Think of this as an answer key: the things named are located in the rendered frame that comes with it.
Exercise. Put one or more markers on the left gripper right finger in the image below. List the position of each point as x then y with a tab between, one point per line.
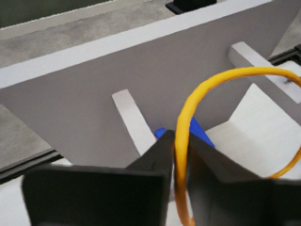
224	193

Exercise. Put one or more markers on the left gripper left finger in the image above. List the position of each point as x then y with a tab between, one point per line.
100	196

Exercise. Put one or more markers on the yellow cable with blue plug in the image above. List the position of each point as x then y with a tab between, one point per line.
182	133

